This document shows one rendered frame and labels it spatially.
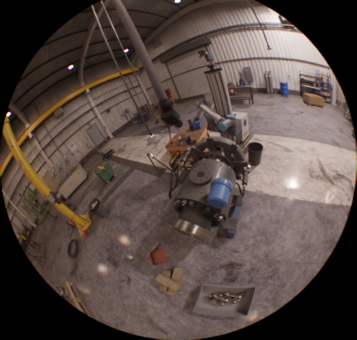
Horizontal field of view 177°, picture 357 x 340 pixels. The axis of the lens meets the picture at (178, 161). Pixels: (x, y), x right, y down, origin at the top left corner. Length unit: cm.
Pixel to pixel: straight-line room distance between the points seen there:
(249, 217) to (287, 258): 88
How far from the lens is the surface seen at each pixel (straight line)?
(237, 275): 170
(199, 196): 96
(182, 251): 178
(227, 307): 181
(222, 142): 137
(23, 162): 353
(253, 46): 958
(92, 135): 1129
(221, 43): 980
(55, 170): 727
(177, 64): 1111
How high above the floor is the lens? 168
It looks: 35 degrees down
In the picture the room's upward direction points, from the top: 25 degrees counter-clockwise
